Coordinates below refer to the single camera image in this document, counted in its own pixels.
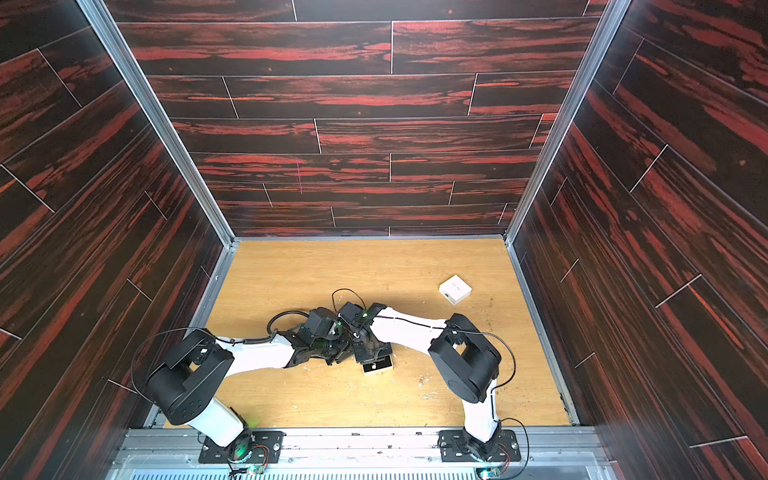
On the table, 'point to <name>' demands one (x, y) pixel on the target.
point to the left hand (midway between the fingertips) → (364, 346)
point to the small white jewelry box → (455, 289)
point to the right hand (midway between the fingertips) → (374, 354)
